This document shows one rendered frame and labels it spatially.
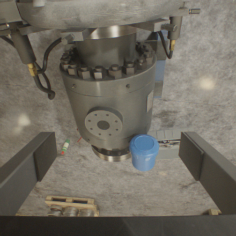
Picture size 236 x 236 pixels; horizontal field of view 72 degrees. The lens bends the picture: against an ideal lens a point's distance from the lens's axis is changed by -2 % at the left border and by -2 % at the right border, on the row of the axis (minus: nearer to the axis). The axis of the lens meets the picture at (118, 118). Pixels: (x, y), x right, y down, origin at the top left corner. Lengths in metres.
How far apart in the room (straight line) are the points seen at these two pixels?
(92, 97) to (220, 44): 1.29
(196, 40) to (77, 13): 1.26
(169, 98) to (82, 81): 1.27
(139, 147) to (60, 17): 0.69
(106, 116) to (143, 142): 0.26
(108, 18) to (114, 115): 0.45
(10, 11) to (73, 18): 0.38
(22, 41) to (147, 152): 0.84
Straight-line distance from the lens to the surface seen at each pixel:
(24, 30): 0.85
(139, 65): 0.88
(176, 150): 2.52
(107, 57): 0.89
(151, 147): 0.93
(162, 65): 1.46
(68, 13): 0.65
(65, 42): 0.57
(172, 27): 0.64
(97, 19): 0.62
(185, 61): 1.76
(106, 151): 1.33
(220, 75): 1.93
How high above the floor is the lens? 1.58
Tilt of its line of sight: 49 degrees down
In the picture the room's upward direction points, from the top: 171 degrees counter-clockwise
